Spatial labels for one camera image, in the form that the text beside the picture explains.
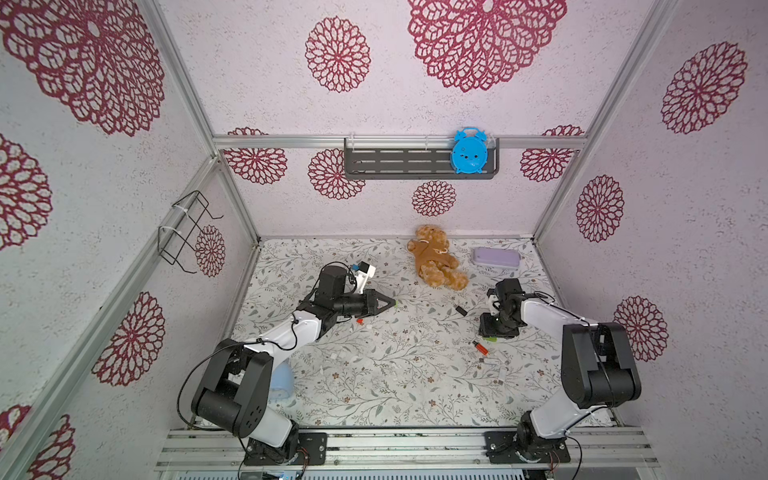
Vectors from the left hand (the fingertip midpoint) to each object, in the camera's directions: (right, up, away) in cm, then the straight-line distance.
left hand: (394, 305), depth 81 cm
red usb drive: (+27, -15, +10) cm, 33 cm away
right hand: (+30, -9, +13) cm, 34 cm away
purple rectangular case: (+39, +14, +29) cm, 51 cm away
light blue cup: (-28, -18, -6) cm, 34 cm away
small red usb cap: (-10, -7, +16) cm, 20 cm away
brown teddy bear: (+15, +10, +20) cm, 28 cm away
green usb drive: (+31, -12, +11) cm, 35 cm away
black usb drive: (+23, -4, +19) cm, 30 cm away
